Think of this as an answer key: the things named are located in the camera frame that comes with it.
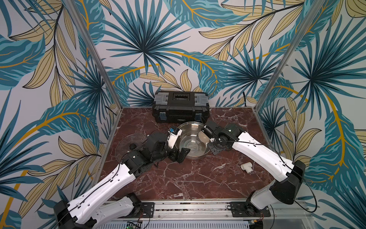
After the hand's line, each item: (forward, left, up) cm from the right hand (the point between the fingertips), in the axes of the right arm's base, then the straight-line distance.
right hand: (216, 145), depth 76 cm
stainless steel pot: (+15, +13, -16) cm, 25 cm away
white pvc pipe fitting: (-6, -21, -16) cm, 27 cm away
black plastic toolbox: (+32, +19, -2) cm, 37 cm away
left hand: (-4, +19, +6) cm, 20 cm away
